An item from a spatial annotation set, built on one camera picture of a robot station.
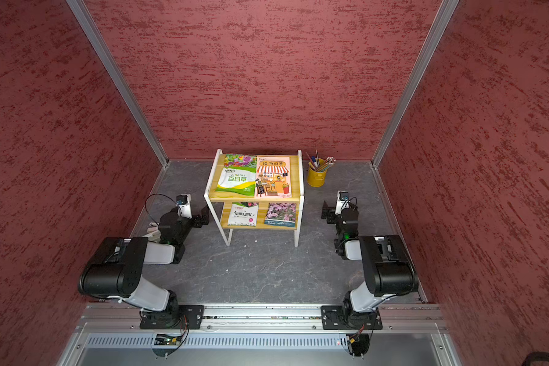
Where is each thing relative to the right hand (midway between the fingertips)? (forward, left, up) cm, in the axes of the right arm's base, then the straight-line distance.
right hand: (335, 203), depth 94 cm
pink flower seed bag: (-10, +23, +9) cm, 27 cm away
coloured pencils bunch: (+22, +7, +2) cm, 23 cm away
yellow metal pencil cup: (+14, +7, +1) cm, 15 cm away
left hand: (-1, +58, +1) cm, 58 cm away
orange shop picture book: (-7, +25, +26) cm, 37 cm away
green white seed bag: (-6, +36, +27) cm, 45 cm away
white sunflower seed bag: (-9, +37, +9) cm, 39 cm away
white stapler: (-9, +76, -4) cm, 77 cm away
